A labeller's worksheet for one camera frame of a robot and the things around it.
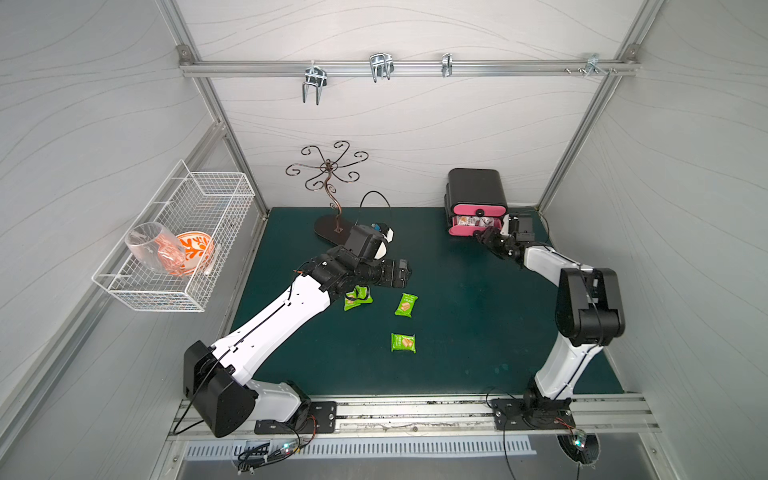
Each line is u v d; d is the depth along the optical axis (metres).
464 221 1.04
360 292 0.94
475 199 1.01
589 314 0.52
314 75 0.78
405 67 0.82
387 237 0.69
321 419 0.73
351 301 0.93
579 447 0.72
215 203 0.80
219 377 0.39
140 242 0.48
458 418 0.75
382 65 0.75
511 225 0.82
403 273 0.66
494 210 1.05
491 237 0.90
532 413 0.67
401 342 0.84
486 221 1.04
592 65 0.76
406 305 0.93
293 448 0.67
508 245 0.78
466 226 1.03
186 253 0.66
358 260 0.55
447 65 0.78
